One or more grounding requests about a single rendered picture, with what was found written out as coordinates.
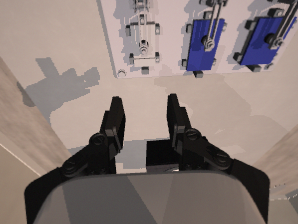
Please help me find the white fixture plate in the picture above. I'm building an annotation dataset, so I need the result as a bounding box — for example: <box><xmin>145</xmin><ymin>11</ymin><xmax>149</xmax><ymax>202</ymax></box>
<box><xmin>100</xmin><ymin>0</ymin><xmax>298</xmax><ymax>79</ymax></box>

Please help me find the blue rectangular plate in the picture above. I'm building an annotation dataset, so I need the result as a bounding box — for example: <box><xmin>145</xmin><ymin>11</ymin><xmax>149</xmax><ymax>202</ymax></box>
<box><xmin>186</xmin><ymin>18</ymin><xmax>225</xmax><ymax>71</ymax></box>

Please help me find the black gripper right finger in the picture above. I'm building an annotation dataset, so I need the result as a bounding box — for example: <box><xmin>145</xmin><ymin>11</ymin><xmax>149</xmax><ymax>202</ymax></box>
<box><xmin>167</xmin><ymin>93</ymin><xmax>270</xmax><ymax>224</ymax></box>

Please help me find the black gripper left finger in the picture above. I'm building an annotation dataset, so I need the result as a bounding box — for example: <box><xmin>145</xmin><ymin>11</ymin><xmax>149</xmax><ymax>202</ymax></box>
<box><xmin>24</xmin><ymin>96</ymin><xmax>126</xmax><ymax>224</ymax></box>

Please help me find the blue flat plate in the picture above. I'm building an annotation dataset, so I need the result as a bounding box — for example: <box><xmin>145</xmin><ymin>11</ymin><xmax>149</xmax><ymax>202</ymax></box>
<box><xmin>237</xmin><ymin>15</ymin><xmax>284</xmax><ymax>65</ymax></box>

